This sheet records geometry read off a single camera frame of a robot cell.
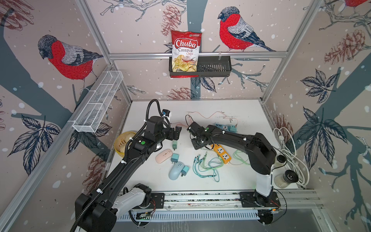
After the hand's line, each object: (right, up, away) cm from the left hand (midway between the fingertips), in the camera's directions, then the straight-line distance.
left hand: (176, 123), depth 77 cm
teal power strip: (+36, -5, +20) cm, 42 cm away
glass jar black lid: (+57, -30, -2) cm, 64 cm away
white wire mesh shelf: (-44, +3, -6) cm, 44 cm away
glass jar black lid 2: (+58, -19, 0) cm, 61 cm away
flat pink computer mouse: (-9, -21, +11) cm, 26 cm away
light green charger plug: (-3, -16, +15) cm, 23 cm away
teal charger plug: (+5, -28, +4) cm, 28 cm away
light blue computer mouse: (-1, -28, +5) cm, 28 cm away
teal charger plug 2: (-2, -23, +11) cm, 25 cm away
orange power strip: (+27, -19, +12) cm, 35 cm away
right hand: (+12, -14, +13) cm, 22 cm away
